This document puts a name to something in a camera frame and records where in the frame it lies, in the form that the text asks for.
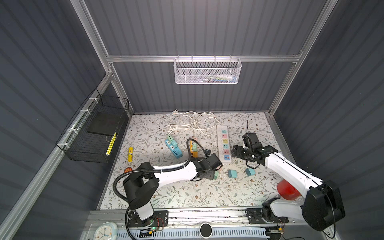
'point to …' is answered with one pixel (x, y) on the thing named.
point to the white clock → (107, 231)
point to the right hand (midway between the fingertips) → (239, 153)
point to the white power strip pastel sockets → (224, 145)
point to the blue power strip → (176, 151)
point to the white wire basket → (207, 71)
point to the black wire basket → (92, 134)
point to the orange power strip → (193, 154)
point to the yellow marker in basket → (109, 149)
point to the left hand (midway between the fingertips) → (210, 171)
